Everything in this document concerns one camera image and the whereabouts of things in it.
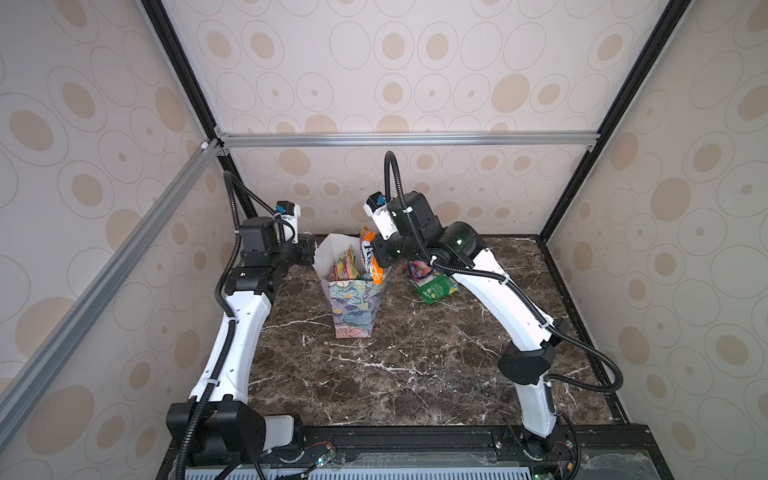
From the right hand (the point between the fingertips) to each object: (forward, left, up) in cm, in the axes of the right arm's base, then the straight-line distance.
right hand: (372, 242), depth 69 cm
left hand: (+5, +13, -1) cm, 14 cm away
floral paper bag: (-6, +6, -18) cm, 20 cm away
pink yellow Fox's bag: (+4, +9, -14) cm, 17 cm away
